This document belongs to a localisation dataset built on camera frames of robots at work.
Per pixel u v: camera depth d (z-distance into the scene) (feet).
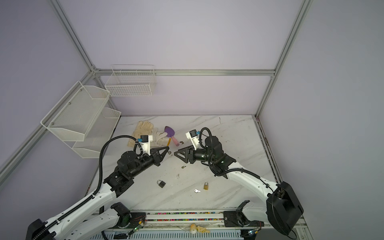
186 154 2.09
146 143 2.09
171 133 3.65
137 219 2.40
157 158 2.06
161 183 2.81
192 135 2.17
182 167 3.05
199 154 2.10
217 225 2.40
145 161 2.02
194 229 2.26
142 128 3.66
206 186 2.77
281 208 1.33
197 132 2.17
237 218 2.16
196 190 2.72
